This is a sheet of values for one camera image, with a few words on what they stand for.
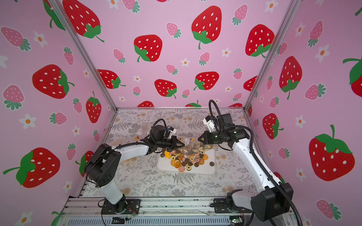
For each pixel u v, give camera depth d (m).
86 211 0.73
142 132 0.99
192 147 0.88
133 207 0.74
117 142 1.02
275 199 0.38
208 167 0.89
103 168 0.47
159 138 0.75
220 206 0.73
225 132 0.58
